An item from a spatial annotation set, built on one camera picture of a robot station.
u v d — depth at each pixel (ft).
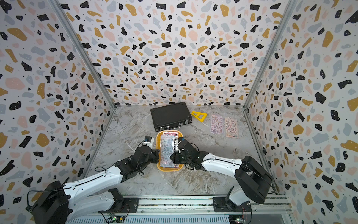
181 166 2.73
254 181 1.42
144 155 2.08
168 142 2.79
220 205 2.41
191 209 2.40
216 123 3.67
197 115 3.78
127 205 2.40
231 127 3.58
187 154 2.12
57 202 1.29
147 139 2.40
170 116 3.65
